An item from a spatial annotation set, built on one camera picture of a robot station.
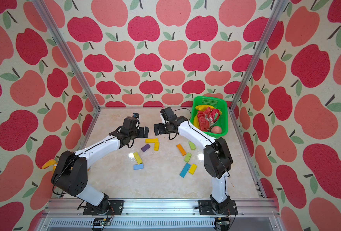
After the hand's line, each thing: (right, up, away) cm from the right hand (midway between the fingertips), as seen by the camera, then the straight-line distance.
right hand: (161, 131), depth 90 cm
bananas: (+29, +17, +19) cm, 39 cm away
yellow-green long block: (-16, -18, +3) cm, 24 cm away
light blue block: (-15, -22, -1) cm, 27 cm away
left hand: (-11, 0, +1) cm, 11 cm away
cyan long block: (+15, -24, -2) cm, 28 cm away
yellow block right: (+19, -23, -2) cm, 30 cm away
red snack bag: (+31, +8, +10) cm, 34 cm away
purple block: (-12, -12, +7) cm, 18 cm away
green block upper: (+21, -10, +8) cm, 24 cm away
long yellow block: (-8, -7, +10) cm, 15 cm away
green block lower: (+17, -18, +5) cm, 25 cm away
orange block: (+14, -15, +5) cm, 21 cm away
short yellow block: (-4, -11, +8) cm, 14 cm away
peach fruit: (+38, 0, +8) cm, 38 cm away
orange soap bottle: (-50, -12, -26) cm, 58 cm away
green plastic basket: (+47, +20, +25) cm, 57 cm away
